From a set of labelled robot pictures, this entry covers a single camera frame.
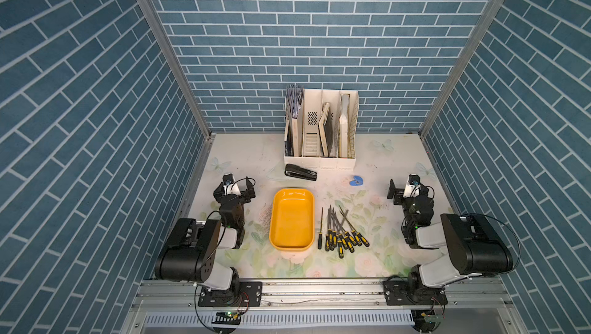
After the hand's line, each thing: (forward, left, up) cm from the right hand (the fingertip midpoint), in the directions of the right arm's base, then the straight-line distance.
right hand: (407, 181), depth 90 cm
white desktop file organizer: (+35, +43, +6) cm, 56 cm away
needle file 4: (-24, +26, -9) cm, 36 cm away
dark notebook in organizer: (+11, +49, +6) cm, 50 cm away
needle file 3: (-21, +28, -8) cm, 36 cm away
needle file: (-22, +33, -9) cm, 41 cm away
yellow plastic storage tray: (-15, +45, -9) cm, 48 cm away
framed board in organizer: (+19, +33, +7) cm, 39 cm away
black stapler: (+7, +46, -7) cm, 47 cm away
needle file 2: (-21, +31, -10) cm, 39 cm away
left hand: (-5, +66, +2) cm, 66 cm away
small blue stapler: (+4, +18, -8) cm, 20 cm away
